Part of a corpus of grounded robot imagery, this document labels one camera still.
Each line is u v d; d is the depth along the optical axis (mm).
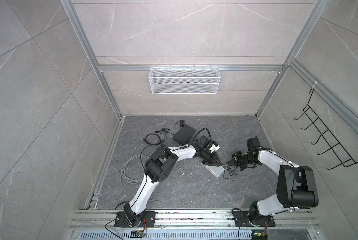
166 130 1102
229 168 913
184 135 1074
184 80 1007
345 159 586
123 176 870
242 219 730
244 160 769
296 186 483
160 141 1038
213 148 878
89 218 747
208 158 837
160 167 560
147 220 734
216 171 880
